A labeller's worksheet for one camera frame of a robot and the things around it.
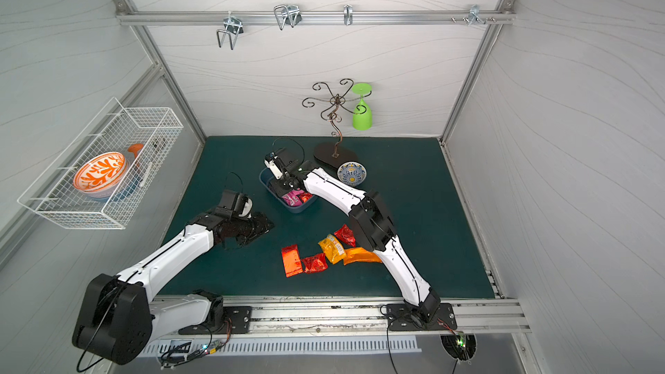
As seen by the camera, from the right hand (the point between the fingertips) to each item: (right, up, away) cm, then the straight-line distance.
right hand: (277, 182), depth 93 cm
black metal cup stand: (+21, +11, +19) cm, 30 cm away
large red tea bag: (+7, -25, -9) cm, 28 cm away
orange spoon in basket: (-37, +12, -18) cm, 43 cm away
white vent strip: (-10, -43, -23) cm, 50 cm away
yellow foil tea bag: (+21, -21, -9) cm, 31 cm away
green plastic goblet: (+31, +24, -9) cm, 40 cm away
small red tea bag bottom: (+15, -25, -11) cm, 31 cm away
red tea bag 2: (+25, -18, -5) cm, 31 cm away
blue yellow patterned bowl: (+29, +3, +15) cm, 32 cm away
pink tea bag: (+5, -6, +3) cm, 9 cm away
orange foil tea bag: (+30, -23, -8) cm, 39 cm away
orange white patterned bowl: (-37, +4, -29) cm, 47 cm away
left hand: (0, -15, -9) cm, 17 cm away
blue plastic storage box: (-7, +2, +11) cm, 13 cm away
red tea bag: (+10, -6, +3) cm, 12 cm away
